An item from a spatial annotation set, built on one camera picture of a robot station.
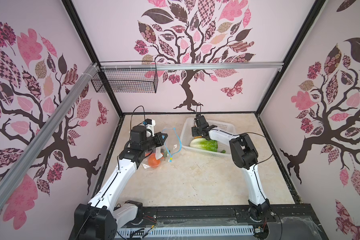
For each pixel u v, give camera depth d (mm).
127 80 1219
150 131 618
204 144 899
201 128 833
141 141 600
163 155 811
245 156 596
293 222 723
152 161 858
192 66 952
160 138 671
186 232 697
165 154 777
